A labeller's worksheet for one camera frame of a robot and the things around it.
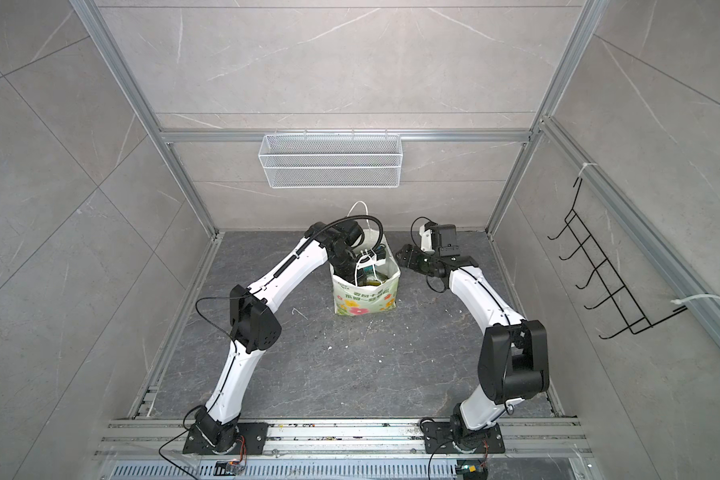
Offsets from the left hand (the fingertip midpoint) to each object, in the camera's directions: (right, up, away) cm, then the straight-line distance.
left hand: (362, 275), depth 89 cm
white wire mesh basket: (-11, +39, +12) cm, 42 cm away
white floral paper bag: (-3, -6, -8) cm, 10 cm away
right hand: (+13, +6, 0) cm, 15 cm away
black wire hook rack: (+55, -7, -31) cm, 64 cm away
